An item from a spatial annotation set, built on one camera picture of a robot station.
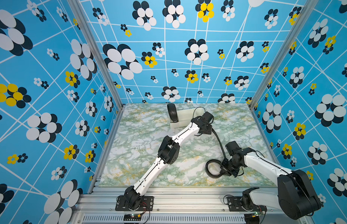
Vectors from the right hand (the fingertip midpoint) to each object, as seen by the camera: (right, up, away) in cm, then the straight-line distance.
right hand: (221, 171), depth 84 cm
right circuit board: (+12, -19, -13) cm, 26 cm away
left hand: (-3, +24, +18) cm, 30 cm away
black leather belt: (-9, +3, +1) cm, 9 cm away
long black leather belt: (-30, +37, +11) cm, 49 cm away
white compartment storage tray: (-20, +34, +30) cm, 50 cm away
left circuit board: (-51, -19, -12) cm, 56 cm away
